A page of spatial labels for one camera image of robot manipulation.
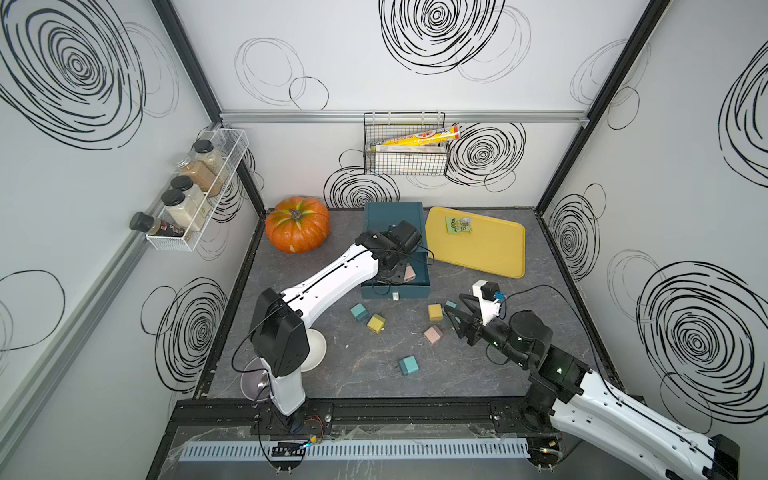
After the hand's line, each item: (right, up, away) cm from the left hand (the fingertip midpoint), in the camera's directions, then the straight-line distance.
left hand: (389, 272), depth 83 cm
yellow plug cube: (-4, -16, +5) cm, 17 cm away
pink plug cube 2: (+13, -18, +3) cm, 23 cm away
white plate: (-20, -22, -1) cm, 30 cm away
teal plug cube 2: (+5, -25, -3) cm, 26 cm away
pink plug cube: (+6, 0, -3) cm, 6 cm away
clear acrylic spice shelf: (-54, +43, +20) cm, 72 cm away
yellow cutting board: (+39, +7, +26) cm, 48 cm away
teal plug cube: (+19, -11, +7) cm, 23 cm away
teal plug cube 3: (-9, -13, +7) cm, 17 cm away
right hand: (+16, -6, -13) cm, 21 cm away
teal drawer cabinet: (-2, +16, +3) cm, 17 cm away
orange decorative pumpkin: (-31, +14, +16) cm, 37 cm away
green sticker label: (+27, +14, +31) cm, 43 cm away
